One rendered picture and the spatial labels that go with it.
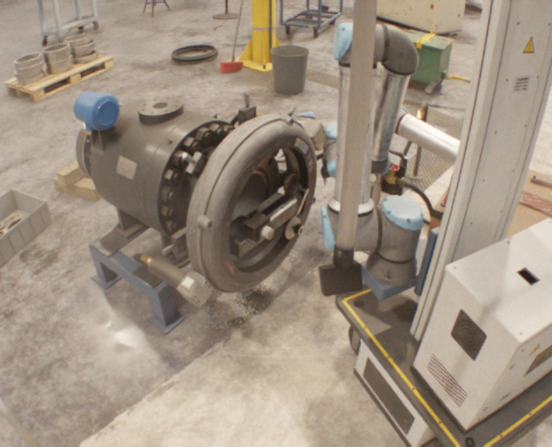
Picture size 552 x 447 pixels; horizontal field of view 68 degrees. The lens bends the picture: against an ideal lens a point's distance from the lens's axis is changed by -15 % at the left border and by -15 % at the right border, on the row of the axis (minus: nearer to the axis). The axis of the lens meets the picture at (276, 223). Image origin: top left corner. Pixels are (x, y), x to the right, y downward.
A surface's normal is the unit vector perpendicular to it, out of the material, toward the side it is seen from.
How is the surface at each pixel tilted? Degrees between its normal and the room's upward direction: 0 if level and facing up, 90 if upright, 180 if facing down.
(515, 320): 0
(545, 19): 90
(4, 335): 0
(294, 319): 0
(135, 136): 35
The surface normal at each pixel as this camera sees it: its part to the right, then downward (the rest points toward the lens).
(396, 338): 0.00, -0.79
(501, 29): 0.43, 0.55
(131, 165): -0.52, 0.07
